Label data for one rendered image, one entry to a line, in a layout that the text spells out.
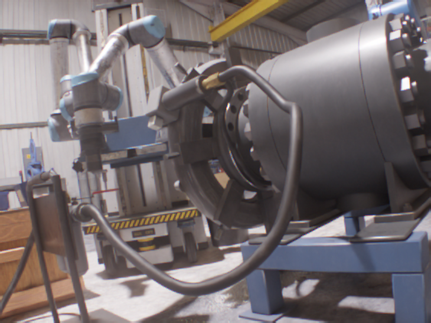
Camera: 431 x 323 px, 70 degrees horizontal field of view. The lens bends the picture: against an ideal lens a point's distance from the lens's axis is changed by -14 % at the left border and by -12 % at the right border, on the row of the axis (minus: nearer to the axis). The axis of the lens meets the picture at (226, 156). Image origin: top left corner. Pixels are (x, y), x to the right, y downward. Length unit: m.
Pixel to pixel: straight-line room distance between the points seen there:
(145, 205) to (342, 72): 1.62
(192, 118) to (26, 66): 9.12
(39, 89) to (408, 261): 9.79
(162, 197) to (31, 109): 7.96
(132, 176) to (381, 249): 1.74
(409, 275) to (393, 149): 0.33
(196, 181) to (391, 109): 0.73
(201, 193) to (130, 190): 1.04
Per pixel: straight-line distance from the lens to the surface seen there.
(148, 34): 1.65
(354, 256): 0.90
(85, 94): 1.08
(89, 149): 1.06
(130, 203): 2.28
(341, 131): 0.99
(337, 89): 0.99
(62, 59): 2.17
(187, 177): 1.29
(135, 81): 2.38
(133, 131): 2.22
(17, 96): 9.96
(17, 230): 1.63
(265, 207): 1.52
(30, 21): 10.86
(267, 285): 1.10
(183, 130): 1.29
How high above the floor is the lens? 0.47
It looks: 3 degrees up
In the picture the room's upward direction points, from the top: 10 degrees counter-clockwise
